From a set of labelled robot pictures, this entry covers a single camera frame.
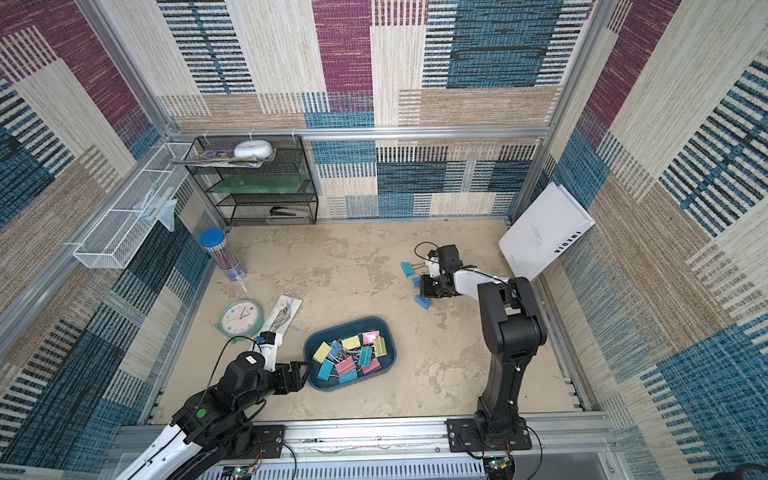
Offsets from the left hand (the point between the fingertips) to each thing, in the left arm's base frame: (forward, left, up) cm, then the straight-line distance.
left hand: (303, 365), depth 79 cm
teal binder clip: (0, -5, -5) cm, 7 cm away
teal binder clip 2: (+3, -16, -3) cm, 16 cm away
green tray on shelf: (+53, +19, +18) cm, 59 cm away
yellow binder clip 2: (+8, -12, -4) cm, 15 cm away
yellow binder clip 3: (+5, -4, -3) cm, 7 cm away
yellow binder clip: (+6, -20, -3) cm, 21 cm away
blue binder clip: (+6, -7, -4) cm, 10 cm away
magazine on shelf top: (+53, +27, +28) cm, 65 cm away
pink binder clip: (+1, -19, -4) cm, 19 cm away
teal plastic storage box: (+5, -11, -4) cm, 13 cm away
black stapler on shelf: (+54, +19, +5) cm, 58 cm away
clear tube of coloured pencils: (+32, +28, +13) cm, 45 cm away
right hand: (+28, -34, -5) cm, 44 cm away
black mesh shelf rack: (+61, +30, 0) cm, 68 cm away
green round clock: (+16, +22, -3) cm, 27 cm away
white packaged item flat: (+18, +12, -6) cm, 22 cm away
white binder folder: (+33, -69, +15) cm, 77 cm away
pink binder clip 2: (+1, -11, -3) cm, 11 cm away
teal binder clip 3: (-2, -12, -4) cm, 13 cm away
